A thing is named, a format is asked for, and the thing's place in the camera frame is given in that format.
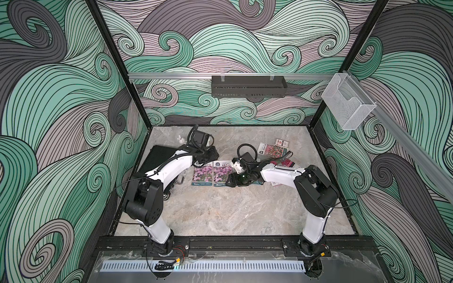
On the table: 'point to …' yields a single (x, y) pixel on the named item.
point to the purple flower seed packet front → (203, 175)
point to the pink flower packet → (288, 163)
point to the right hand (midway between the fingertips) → (228, 185)
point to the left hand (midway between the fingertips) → (217, 153)
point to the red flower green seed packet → (272, 151)
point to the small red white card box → (282, 142)
